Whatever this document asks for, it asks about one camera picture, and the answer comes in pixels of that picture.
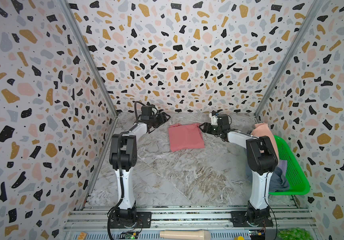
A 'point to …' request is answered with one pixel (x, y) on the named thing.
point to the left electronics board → (128, 235)
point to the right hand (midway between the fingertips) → (200, 123)
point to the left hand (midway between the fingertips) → (168, 116)
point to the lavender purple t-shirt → (282, 164)
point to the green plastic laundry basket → (298, 183)
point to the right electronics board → (257, 234)
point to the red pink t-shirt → (185, 137)
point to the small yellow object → (240, 238)
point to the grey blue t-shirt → (277, 182)
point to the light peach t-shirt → (261, 129)
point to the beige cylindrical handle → (191, 234)
